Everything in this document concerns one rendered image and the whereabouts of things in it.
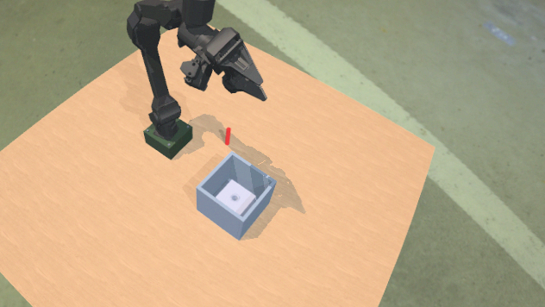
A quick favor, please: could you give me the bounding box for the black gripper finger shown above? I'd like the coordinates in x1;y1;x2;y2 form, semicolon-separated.
230;77;267;101
216;39;263;85

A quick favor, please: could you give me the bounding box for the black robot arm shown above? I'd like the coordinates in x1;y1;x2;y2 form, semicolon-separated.
127;0;216;141

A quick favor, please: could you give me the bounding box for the light blue open box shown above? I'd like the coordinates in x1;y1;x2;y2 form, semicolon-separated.
196;151;277;241

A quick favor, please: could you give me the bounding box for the red peg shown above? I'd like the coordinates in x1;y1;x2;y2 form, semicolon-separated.
225;128;230;145

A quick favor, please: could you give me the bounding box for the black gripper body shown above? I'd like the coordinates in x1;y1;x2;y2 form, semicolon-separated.
193;27;243;94

